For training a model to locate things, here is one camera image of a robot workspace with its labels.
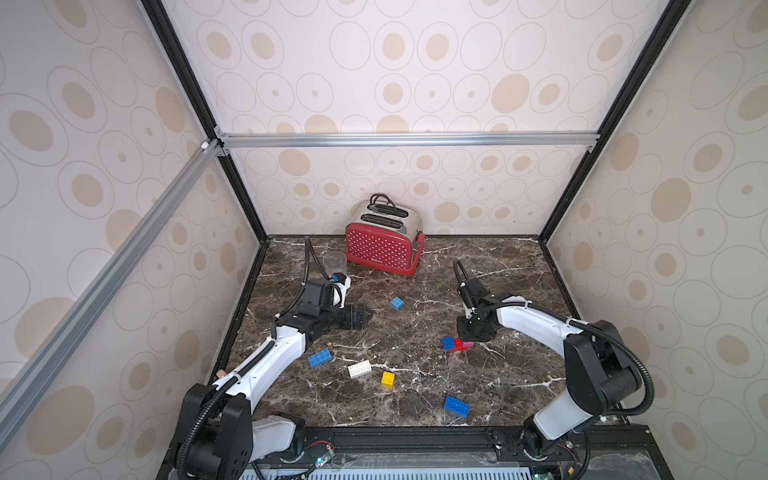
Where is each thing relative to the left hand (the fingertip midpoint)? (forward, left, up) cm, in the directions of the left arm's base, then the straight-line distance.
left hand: (367, 310), depth 84 cm
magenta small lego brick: (-5, -30, -11) cm, 32 cm away
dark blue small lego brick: (-5, -24, -9) cm, 26 cm away
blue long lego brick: (-9, +14, -12) cm, 21 cm away
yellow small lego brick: (-16, -6, -10) cm, 20 cm away
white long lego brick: (-12, +2, -12) cm, 17 cm away
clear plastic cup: (+25, +14, -9) cm, 30 cm away
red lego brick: (-5, -27, -11) cm, 30 cm away
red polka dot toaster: (+26, -5, +4) cm, 26 cm away
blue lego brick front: (-22, -24, -11) cm, 35 cm away
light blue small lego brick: (+10, -9, -12) cm, 18 cm away
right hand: (-2, -32, -11) cm, 34 cm away
